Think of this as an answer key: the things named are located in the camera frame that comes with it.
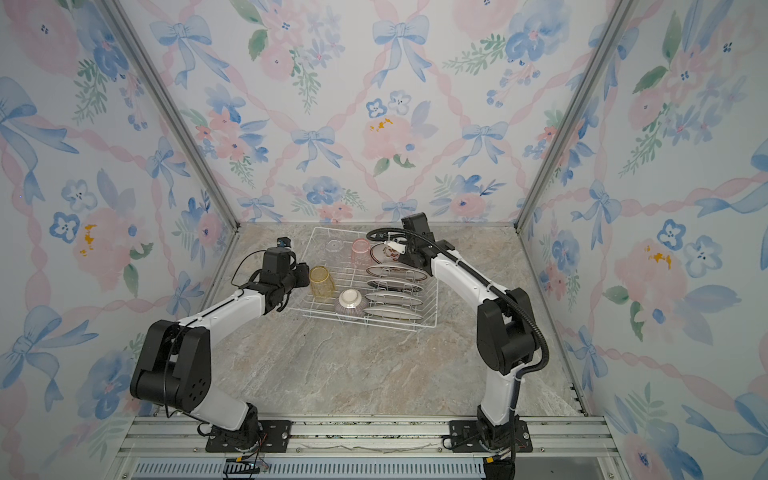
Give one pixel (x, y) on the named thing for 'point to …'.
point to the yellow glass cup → (322, 283)
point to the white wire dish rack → (346, 286)
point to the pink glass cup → (361, 253)
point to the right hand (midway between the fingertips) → (412, 237)
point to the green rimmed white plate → (395, 285)
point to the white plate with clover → (393, 298)
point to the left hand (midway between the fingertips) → (303, 265)
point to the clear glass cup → (334, 245)
